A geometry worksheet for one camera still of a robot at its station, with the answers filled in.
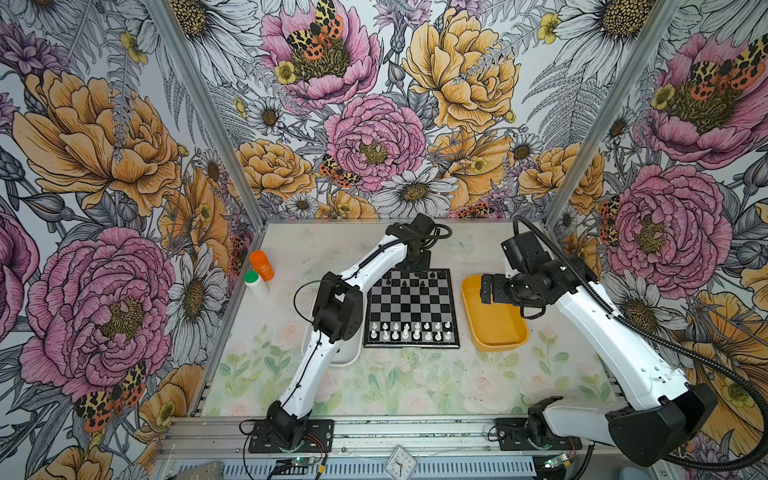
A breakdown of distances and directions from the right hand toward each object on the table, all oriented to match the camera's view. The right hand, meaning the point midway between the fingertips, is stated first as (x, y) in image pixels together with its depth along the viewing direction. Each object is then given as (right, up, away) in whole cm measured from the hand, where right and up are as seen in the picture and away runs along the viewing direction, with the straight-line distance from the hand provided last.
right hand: (502, 304), depth 75 cm
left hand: (-19, +5, +22) cm, 30 cm away
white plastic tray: (-39, -14, +10) cm, 43 cm away
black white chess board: (-21, -6, +22) cm, 31 cm away
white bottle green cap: (-70, +3, +20) cm, 72 cm away
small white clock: (-25, -35, -6) cm, 44 cm away
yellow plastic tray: (+3, -9, +15) cm, 18 cm away
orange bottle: (-70, +8, +24) cm, 74 cm away
